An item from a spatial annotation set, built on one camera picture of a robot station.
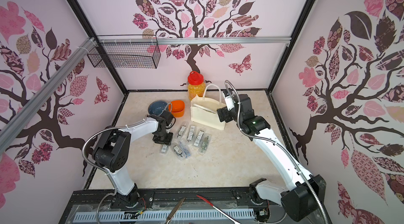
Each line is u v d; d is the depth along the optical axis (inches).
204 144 35.6
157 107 42.3
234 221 26.3
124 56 48.0
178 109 43.7
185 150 34.6
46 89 24.3
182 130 38.3
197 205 28.6
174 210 28.0
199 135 37.2
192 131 37.5
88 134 31.3
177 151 33.8
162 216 27.4
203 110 35.4
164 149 34.6
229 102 26.0
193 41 37.0
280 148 17.8
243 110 21.5
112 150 19.2
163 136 31.3
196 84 41.3
